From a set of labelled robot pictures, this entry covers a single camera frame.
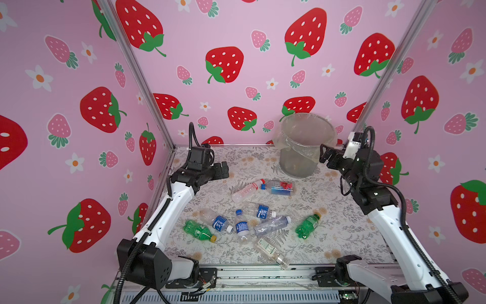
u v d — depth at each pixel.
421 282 0.37
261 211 0.86
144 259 0.39
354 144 0.59
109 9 0.68
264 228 0.86
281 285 0.73
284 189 0.94
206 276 0.75
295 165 1.01
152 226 0.42
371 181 0.49
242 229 0.82
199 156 0.59
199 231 0.81
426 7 0.69
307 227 0.89
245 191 0.94
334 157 0.61
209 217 0.92
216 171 0.71
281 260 0.77
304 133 1.06
